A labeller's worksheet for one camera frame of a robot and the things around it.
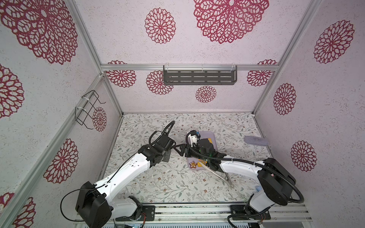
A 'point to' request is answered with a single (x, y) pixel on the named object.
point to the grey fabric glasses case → (256, 140)
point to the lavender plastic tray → (210, 135)
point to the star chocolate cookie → (193, 164)
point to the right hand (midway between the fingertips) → (175, 147)
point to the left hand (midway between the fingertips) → (162, 153)
